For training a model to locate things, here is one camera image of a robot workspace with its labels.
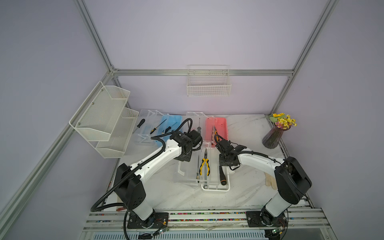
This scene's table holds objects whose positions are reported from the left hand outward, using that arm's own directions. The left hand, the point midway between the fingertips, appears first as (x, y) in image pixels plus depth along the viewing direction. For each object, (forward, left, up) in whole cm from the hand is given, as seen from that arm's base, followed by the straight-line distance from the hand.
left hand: (179, 158), depth 79 cm
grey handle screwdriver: (+26, -11, -6) cm, 29 cm away
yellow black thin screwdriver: (+26, +20, -7) cm, 34 cm away
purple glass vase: (+18, -59, -6) cm, 62 cm away
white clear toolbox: (-4, -13, -2) cm, 14 cm away
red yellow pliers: (+30, -23, -13) cm, 40 cm away
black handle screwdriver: (+30, +28, -3) cm, 41 cm away
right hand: (+3, -28, -12) cm, 30 cm away
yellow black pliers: (-2, -13, 0) cm, 13 cm away
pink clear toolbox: (+36, -28, -15) cm, 48 cm away
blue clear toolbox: (+32, +24, -7) cm, 40 cm away
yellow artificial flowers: (+19, -59, +10) cm, 62 cm away
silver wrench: (-8, -10, -1) cm, 13 cm away
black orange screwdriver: (-4, -25, -14) cm, 29 cm away
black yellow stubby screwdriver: (+32, +13, -14) cm, 37 cm away
